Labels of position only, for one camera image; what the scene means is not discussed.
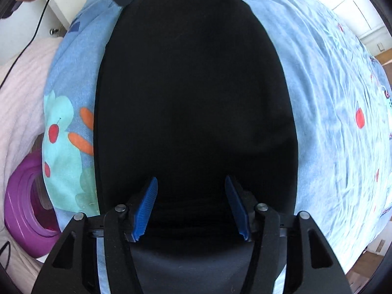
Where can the white wardrobe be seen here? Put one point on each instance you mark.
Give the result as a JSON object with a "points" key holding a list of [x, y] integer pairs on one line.
{"points": [[38, 19]]}

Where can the black pants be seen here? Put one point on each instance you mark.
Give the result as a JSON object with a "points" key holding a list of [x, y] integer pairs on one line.
{"points": [[192, 92]]}

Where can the purple plastic basket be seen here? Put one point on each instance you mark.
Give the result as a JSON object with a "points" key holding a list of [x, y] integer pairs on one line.
{"points": [[32, 226]]}

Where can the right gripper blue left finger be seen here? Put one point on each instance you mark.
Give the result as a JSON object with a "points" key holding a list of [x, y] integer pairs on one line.
{"points": [[139, 212]]}

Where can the pink quilted blanket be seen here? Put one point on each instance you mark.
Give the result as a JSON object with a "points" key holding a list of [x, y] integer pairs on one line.
{"points": [[22, 121]]}

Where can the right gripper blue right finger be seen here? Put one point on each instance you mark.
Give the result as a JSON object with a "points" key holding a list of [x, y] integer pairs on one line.
{"points": [[242, 204]]}

